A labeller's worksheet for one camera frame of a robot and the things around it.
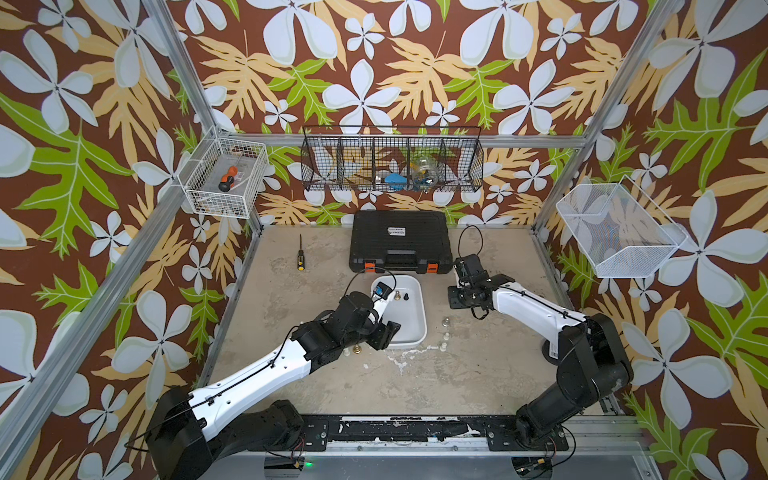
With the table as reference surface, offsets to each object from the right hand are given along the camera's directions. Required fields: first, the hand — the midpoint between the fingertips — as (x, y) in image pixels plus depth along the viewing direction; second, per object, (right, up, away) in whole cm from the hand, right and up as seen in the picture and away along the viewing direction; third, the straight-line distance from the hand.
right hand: (452, 296), depth 93 cm
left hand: (-20, -3, -16) cm, 26 cm away
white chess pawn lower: (-4, -15, -5) cm, 16 cm away
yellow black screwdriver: (-53, +13, +18) cm, 57 cm away
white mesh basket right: (+44, +19, -12) cm, 49 cm away
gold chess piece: (-17, -1, +6) cm, 18 cm away
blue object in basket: (-18, +37, +3) cm, 41 cm away
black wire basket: (-21, +45, +5) cm, 50 cm away
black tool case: (-18, +18, +16) cm, 30 cm away
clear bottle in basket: (-8, +40, +5) cm, 41 cm away
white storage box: (-14, -5, +5) cm, 15 cm away
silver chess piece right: (-2, -9, 0) cm, 9 cm away
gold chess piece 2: (-30, -15, -6) cm, 34 cm away
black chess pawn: (-14, -1, +6) cm, 15 cm away
